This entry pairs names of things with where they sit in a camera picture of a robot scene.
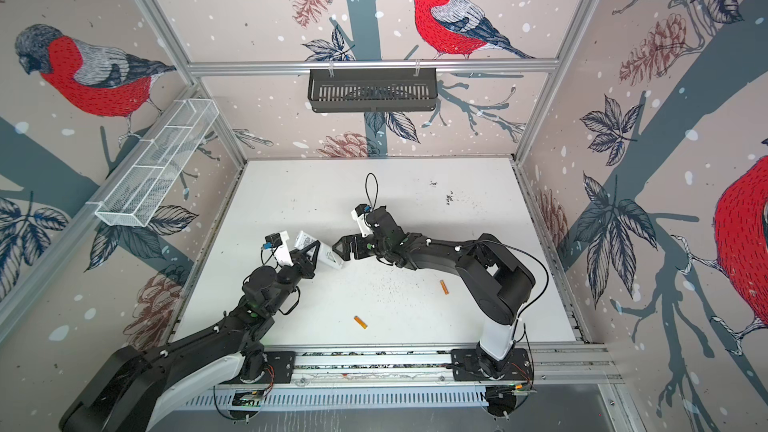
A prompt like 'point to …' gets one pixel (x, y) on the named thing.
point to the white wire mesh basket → (139, 183)
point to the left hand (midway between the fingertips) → (316, 244)
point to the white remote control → (326, 253)
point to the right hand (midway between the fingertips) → (344, 248)
